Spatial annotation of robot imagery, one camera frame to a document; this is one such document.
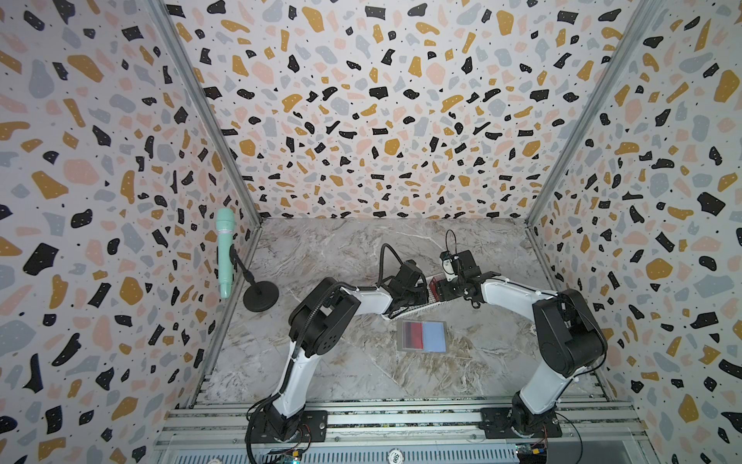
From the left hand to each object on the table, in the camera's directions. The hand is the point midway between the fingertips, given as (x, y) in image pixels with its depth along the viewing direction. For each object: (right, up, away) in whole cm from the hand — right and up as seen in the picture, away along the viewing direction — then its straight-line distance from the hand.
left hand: (439, 294), depth 96 cm
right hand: (+4, +3, +1) cm, 6 cm away
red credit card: (-9, -12, -6) cm, 16 cm away
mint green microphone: (-59, +21, -21) cm, 66 cm away
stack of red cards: (-1, +2, +5) cm, 6 cm away
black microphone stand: (-60, -1, 0) cm, 60 cm away
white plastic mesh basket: (-6, -3, -6) cm, 9 cm away
